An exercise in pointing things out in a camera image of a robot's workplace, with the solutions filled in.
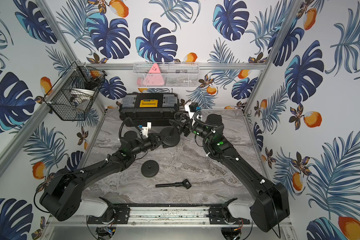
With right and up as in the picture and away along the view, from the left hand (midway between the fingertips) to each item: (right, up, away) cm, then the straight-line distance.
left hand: (167, 133), depth 75 cm
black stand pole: (+9, -28, +9) cm, 31 cm away
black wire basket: (-60, +22, +17) cm, 66 cm away
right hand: (+4, +9, -7) cm, 12 cm away
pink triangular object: (-9, +33, +15) cm, 37 cm away
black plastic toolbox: (-9, +15, +24) cm, 30 cm away
